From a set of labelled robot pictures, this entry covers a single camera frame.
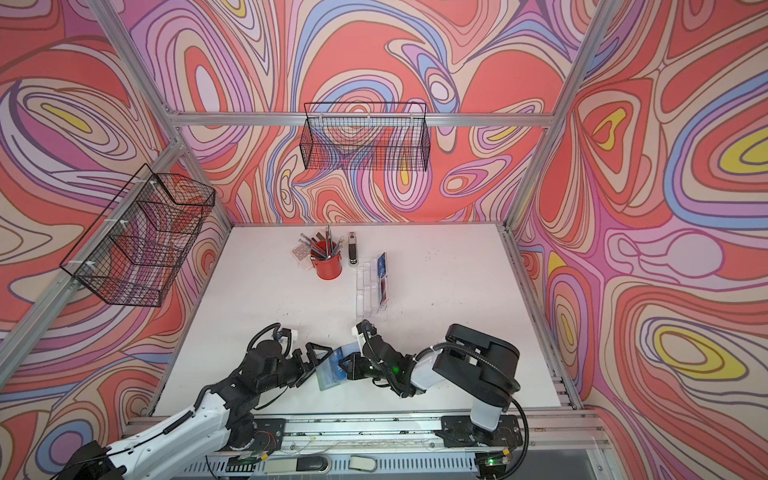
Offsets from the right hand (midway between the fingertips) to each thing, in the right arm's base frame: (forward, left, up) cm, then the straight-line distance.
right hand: (343, 371), depth 83 cm
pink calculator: (+41, +18, +3) cm, 45 cm away
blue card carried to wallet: (-1, +1, +1) cm, 2 cm away
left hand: (+2, +3, +5) cm, 6 cm away
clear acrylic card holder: (+25, -8, +5) cm, 27 cm away
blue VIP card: (+31, -12, +8) cm, 34 cm away
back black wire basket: (+66, -8, +35) cm, 75 cm away
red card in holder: (+20, -12, +11) cm, 26 cm away
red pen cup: (+32, +6, +11) cm, 34 cm away
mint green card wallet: (0, +4, +1) cm, 4 cm away
